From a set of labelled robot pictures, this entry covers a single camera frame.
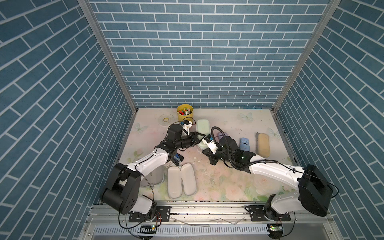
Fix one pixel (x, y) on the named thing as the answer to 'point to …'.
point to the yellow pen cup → (185, 112)
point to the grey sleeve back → (203, 127)
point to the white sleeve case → (262, 145)
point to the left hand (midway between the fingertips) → (207, 138)
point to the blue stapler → (177, 158)
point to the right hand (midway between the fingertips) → (204, 152)
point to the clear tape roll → (166, 119)
